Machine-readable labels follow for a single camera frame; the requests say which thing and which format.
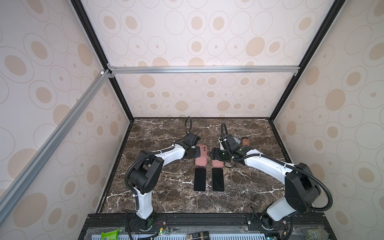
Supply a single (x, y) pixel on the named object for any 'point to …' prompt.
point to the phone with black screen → (218, 181)
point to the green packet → (111, 235)
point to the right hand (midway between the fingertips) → (213, 154)
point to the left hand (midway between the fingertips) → (201, 150)
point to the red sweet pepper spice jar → (245, 141)
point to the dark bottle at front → (198, 235)
